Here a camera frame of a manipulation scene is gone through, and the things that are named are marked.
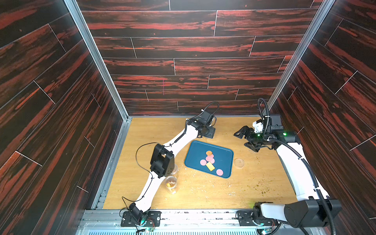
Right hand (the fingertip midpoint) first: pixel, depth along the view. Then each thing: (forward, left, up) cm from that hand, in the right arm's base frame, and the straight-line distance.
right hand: (242, 138), depth 77 cm
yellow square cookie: (-6, +15, -23) cm, 28 cm away
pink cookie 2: (+1, +14, -23) cm, 27 cm away
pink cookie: (-2, +13, -23) cm, 26 cm away
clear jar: (-21, +34, +3) cm, 40 cm away
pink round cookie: (-3, +19, -23) cm, 30 cm away
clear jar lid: (-2, -4, -24) cm, 25 cm away
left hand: (+12, +14, -11) cm, 22 cm away
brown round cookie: (+4, +15, -23) cm, 28 cm away
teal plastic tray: (-1, +10, -24) cm, 26 cm away
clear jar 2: (-20, +37, -16) cm, 45 cm away
